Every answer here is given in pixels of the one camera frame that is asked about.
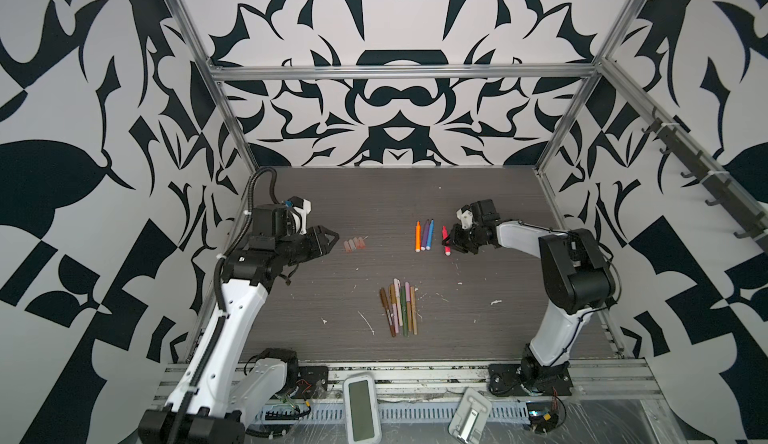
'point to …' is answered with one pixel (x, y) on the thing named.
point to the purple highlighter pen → (425, 235)
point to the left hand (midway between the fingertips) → (334, 233)
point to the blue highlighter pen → (430, 239)
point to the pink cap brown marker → (407, 291)
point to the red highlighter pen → (445, 234)
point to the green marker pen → (404, 309)
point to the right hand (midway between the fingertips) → (446, 238)
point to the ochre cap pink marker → (394, 306)
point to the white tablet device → (361, 408)
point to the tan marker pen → (414, 311)
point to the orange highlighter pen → (418, 236)
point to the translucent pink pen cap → (356, 242)
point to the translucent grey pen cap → (352, 244)
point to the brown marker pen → (388, 312)
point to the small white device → (468, 421)
